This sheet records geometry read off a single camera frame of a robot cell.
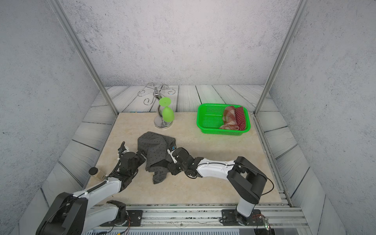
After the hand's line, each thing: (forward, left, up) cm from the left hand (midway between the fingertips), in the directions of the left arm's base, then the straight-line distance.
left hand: (144, 153), depth 89 cm
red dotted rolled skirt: (+25, -64, +3) cm, 68 cm away
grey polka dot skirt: (+3, -5, +2) cm, 6 cm away
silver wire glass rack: (+30, -4, -6) cm, 31 cm away
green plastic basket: (+34, -44, -8) cm, 56 cm away
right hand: (-9, -17, 0) cm, 19 cm away
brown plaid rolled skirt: (+24, -56, +3) cm, 61 cm away
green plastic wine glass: (+22, -14, +12) cm, 29 cm away
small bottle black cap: (-12, +24, +2) cm, 27 cm away
